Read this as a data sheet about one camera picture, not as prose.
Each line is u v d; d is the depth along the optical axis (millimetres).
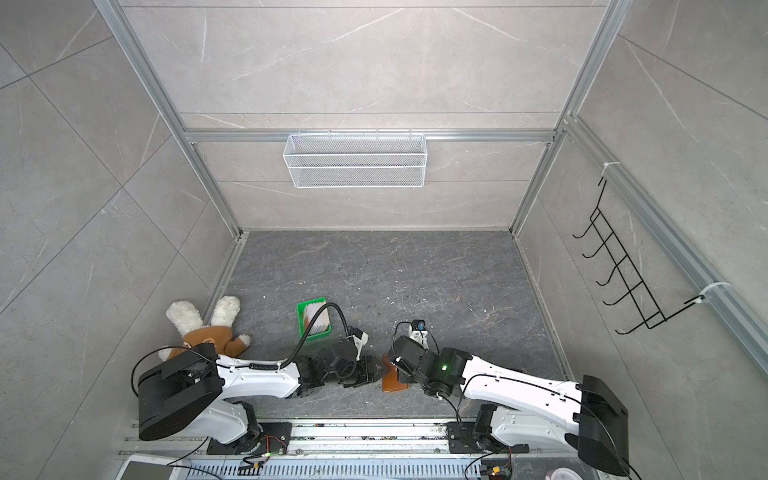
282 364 570
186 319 842
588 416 405
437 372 539
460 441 743
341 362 647
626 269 685
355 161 1007
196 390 429
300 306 935
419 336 694
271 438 729
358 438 749
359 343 775
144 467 660
